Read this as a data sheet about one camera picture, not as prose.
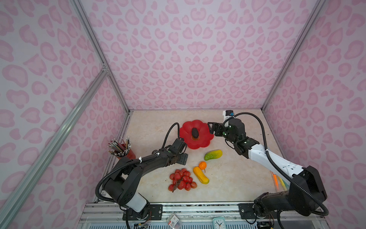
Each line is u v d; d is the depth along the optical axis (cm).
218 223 69
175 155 67
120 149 84
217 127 73
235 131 62
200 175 82
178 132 81
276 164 45
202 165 86
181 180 79
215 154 90
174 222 69
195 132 101
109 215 74
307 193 37
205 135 102
